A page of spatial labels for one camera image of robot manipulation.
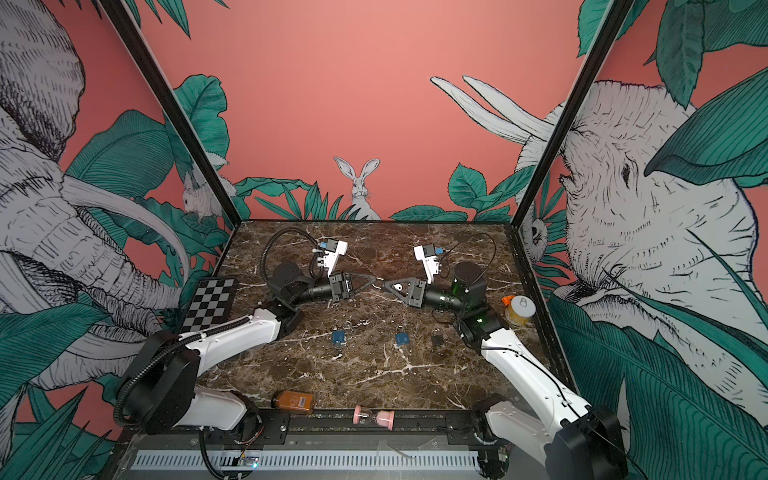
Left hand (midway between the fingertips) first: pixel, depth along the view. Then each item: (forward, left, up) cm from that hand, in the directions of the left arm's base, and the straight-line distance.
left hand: (375, 283), depth 67 cm
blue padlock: (0, +12, -29) cm, 32 cm away
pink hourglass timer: (-23, -1, -28) cm, 36 cm away
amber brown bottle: (-18, +22, -26) cm, 39 cm away
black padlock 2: (-2, -18, -31) cm, 36 cm away
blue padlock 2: (-1, -7, -29) cm, 30 cm away
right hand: (-2, -2, 0) cm, 3 cm away
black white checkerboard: (+11, +53, -27) cm, 61 cm away
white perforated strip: (-30, +18, -30) cm, 46 cm away
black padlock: (+1, -1, -2) cm, 3 cm away
